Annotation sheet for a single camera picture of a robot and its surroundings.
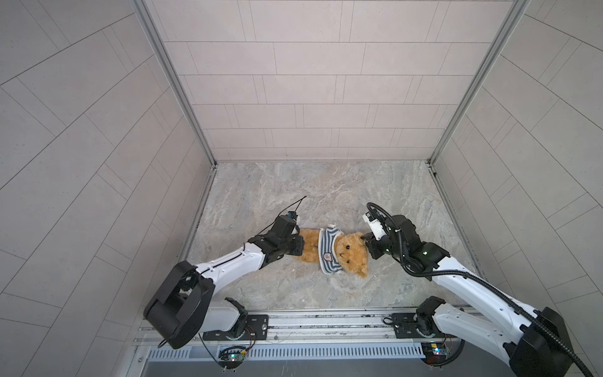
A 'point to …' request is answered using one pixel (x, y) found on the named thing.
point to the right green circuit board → (436, 353)
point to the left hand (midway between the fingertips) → (308, 241)
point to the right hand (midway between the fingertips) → (360, 239)
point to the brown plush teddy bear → (335, 250)
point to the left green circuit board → (232, 356)
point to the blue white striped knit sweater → (327, 256)
